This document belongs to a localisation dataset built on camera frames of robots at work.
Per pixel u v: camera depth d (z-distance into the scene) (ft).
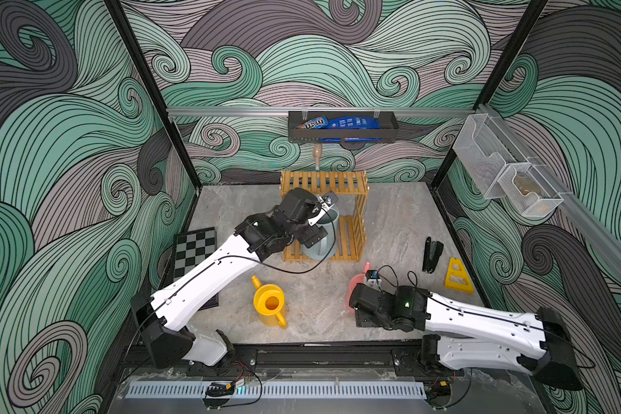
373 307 1.80
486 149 3.03
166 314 1.28
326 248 2.58
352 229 3.34
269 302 2.46
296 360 2.46
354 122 3.01
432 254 3.08
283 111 3.09
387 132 3.10
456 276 2.98
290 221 1.61
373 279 2.25
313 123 3.02
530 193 2.11
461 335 1.56
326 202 1.90
